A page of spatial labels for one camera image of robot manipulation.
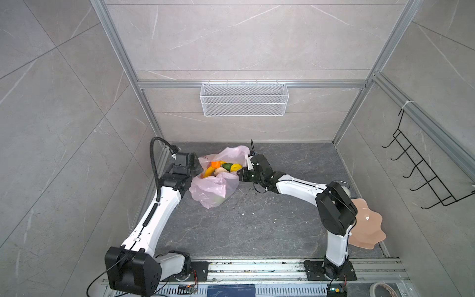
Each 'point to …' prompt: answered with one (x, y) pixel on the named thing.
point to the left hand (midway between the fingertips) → (195, 160)
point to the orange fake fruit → (215, 164)
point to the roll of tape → (372, 289)
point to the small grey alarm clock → (346, 188)
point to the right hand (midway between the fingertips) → (236, 172)
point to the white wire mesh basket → (244, 99)
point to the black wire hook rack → (441, 195)
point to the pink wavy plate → (367, 232)
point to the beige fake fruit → (219, 169)
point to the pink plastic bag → (213, 190)
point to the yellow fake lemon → (234, 167)
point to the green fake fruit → (227, 166)
